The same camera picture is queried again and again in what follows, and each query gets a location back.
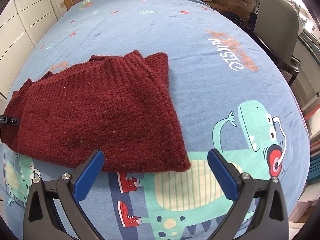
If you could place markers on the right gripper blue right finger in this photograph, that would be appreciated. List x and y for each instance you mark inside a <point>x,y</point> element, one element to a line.
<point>270,219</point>

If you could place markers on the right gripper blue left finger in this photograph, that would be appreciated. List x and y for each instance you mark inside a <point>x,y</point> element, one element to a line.
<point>41,219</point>

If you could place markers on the grey black chair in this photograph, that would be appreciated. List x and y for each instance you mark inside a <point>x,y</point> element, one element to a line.
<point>275,29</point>

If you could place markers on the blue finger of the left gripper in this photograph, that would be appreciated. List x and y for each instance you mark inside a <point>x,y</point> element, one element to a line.
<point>7,120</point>

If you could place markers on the dark red knitted sweater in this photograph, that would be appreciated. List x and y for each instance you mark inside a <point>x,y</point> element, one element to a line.
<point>117,104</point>

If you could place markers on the black bag on floor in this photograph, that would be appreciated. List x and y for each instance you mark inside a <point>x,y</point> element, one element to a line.
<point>233,17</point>

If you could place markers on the blue dinosaur print bedsheet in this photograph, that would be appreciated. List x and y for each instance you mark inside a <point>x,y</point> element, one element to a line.
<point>227,94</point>

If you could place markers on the white wardrobe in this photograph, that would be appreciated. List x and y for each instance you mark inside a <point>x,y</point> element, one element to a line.
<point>23,24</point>

